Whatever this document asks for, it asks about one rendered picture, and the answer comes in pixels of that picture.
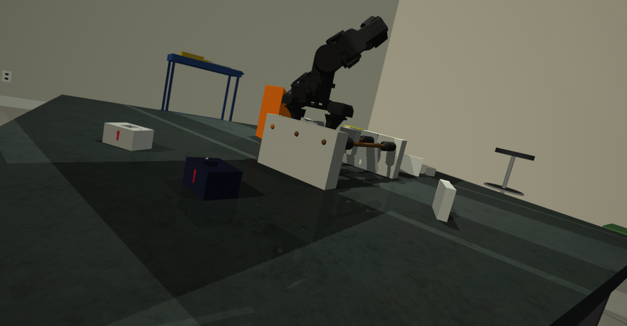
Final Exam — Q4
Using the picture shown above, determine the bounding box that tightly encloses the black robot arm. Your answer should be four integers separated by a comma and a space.
287, 16, 388, 101

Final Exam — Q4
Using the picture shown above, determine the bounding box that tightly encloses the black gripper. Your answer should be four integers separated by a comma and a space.
281, 74, 354, 129

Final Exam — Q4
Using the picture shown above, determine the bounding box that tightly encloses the white rectangular block with red arrow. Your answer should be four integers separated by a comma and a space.
102, 123, 154, 151

